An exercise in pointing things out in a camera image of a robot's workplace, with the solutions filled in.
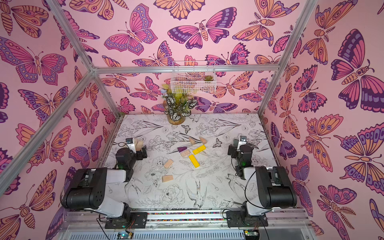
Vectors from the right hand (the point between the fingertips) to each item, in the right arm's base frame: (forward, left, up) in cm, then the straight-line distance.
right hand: (240, 144), depth 94 cm
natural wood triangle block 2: (-19, +45, -8) cm, 50 cm away
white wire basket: (+40, +31, +18) cm, 54 cm away
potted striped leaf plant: (+23, +41, +11) cm, 48 cm away
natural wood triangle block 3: (+5, +31, -5) cm, 32 cm away
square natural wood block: (-3, +35, -6) cm, 36 cm away
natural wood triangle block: (-10, +45, -7) cm, 47 cm away
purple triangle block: (0, +38, -7) cm, 39 cm away
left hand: (-1, +64, 0) cm, 64 cm away
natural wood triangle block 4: (+6, +23, -6) cm, 25 cm away
